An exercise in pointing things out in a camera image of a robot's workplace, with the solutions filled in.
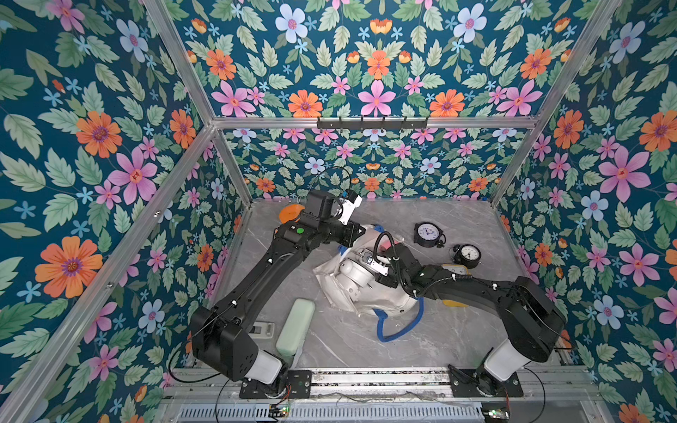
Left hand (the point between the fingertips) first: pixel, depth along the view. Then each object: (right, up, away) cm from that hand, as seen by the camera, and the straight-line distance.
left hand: (367, 228), depth 74 cm
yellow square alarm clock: (+34, -15, +21) cm, 43 cm away
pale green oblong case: (-22, -31, +7) cm, 39 cm away
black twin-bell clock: (+39, -10, +24) cm, 47 cm away
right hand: (+8, -10, +16) cm, 21 cm away
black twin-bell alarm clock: (+26, -3, +31) cm, 40 cm away
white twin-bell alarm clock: (-3, -14, +10) cm, 18 cm away
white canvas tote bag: (0, -24, +12) cm, 27 cm away
